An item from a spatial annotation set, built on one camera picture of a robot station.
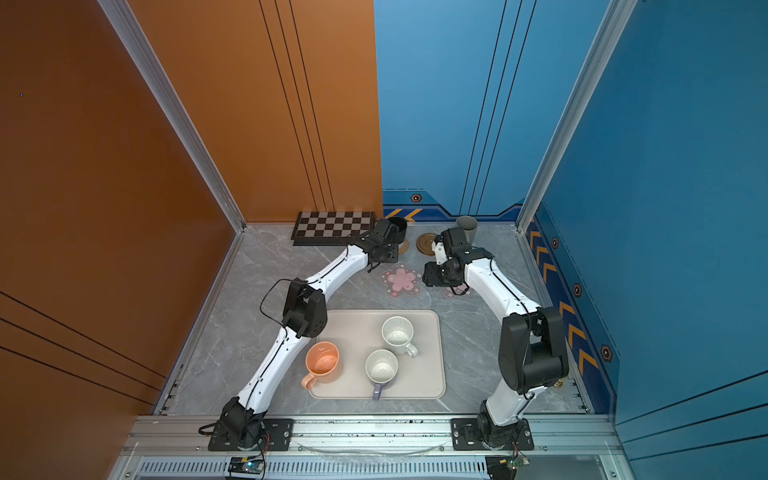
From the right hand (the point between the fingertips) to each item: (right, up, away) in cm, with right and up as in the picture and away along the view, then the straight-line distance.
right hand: (429, 277), depth 90 cm
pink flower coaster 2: (+5, -2, -14) cm, 15 cm away
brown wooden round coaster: (+1, +11, +24) cm, 26 cm away
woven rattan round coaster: (-7, +9, +21) cm, 24 cm away
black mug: (-8, +16, +14) cm, 23 cm away
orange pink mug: (-31, -23, -7) cm, 39 cm away
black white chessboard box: (-36, +17, +25) cm, 47 cm away
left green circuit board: (-46, -43, -20) cm, 66 cm away
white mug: (-10, -17, -1) cm, 19 cm away
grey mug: (+16, +17, +16) cm, 29 cm away
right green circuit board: (+15, -43, -20) cm, 50 cm away
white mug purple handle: (-14, -25, -6) cm, 29 cm away
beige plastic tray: (-22, -18, +5) cm, 29 cm away
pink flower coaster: (-8, -2, +14) cm, 16 cm away
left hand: (-11, +8, +17) cm, 22 cm away
